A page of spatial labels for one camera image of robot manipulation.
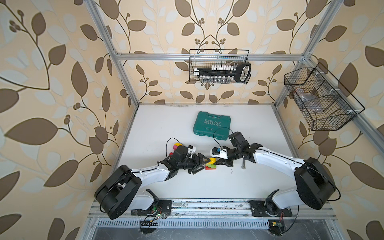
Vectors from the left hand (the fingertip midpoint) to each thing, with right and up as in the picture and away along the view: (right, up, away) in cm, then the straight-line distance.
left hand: (206, 162), depth 79 cm
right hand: (+5, +1, +5) cm, 7 cm away
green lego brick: (+2, -2, +2) cm, 4 cm away
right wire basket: (+59, +30, -7) cm, 66 cm away
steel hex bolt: (+23, -6, +9) cm, 25 cm away
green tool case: (+5, +19, +23) cm, 30 cm away
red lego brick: (-19, +5, -3) cm, 20 cm away
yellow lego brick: (+4, 0, +1) cm, 4 cm away
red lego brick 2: (+3, -4, +5) cm, 7 cm away
